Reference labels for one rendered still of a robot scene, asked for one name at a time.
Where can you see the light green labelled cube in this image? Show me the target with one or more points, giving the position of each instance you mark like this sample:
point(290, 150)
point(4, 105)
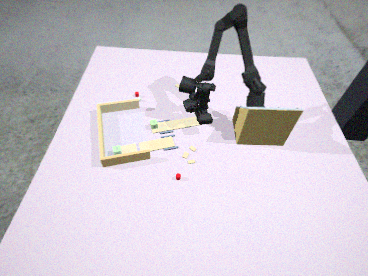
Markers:
point(153, 124)

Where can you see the white flat strip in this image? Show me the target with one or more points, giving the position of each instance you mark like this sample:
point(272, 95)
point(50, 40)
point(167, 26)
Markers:
point(161, 143)

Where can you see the pale yellow speckled strip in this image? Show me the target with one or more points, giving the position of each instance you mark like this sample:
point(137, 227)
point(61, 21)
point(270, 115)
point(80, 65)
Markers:
point(176, 124)

